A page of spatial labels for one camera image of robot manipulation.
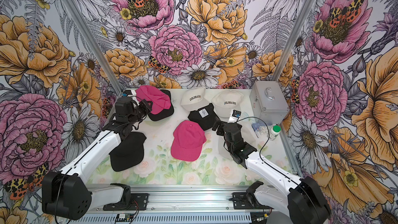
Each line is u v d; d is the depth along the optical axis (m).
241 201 0.69
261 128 0.97
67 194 0.39
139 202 0.74
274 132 0.90
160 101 0.89
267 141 0.61
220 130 0.73
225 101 1.09
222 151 0.93
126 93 0.72
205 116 1.02
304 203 0.40
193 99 1.09
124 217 0.71
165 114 0.87
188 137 0.90
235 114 0.70
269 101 0.97
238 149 0.61
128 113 0.63
